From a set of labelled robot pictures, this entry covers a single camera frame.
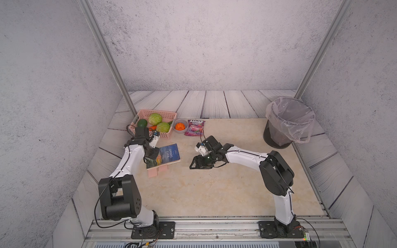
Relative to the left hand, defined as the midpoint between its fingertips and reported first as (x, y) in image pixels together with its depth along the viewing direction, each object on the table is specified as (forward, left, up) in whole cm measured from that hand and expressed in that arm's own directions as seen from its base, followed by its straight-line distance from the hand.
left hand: (154, 151), depth 89 cm
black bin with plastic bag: (+20, -85, +4) cm, 87 cm away
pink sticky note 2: (-7, +2, -11) cm, 13 cm away
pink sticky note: (-5, -4, -10) cm, 12 cm away
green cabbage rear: (+30, +6, -3) cm, 31 cm away
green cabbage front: (+22, -1, -4) cm, 23 cm away
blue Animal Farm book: (+4, -6, -10) cm, 12 cm away
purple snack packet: (+26, -23, -10) cm, 36 cm away
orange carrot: (+25, +7, -7) cm, 27 cm away
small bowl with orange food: (+24, -13, -4) cm, 27 cm away
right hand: (-10, -23, -3) cm, 25 cm away
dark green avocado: (+30, +16, -7) cm, 35 cm away
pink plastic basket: (+36, -2, -7) cm, 37 cm away
